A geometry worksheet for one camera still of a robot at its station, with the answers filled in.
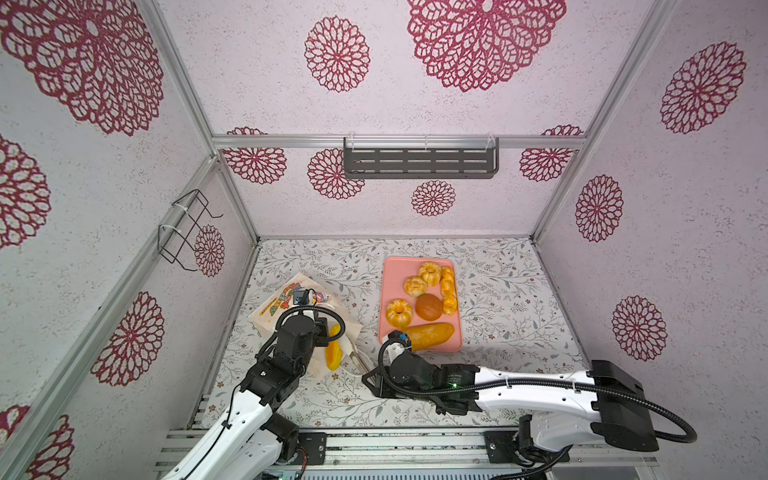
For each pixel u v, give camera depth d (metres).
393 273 1.09
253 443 0.60
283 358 0.56
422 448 0.76
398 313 0.95
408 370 0.54
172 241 0.73
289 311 0.55
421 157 0.94
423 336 0.88
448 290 1.03
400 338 0.68
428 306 0.95
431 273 1.06
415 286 1.00
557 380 0.46
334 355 0.82
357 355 0.76
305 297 0.63
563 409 0.44
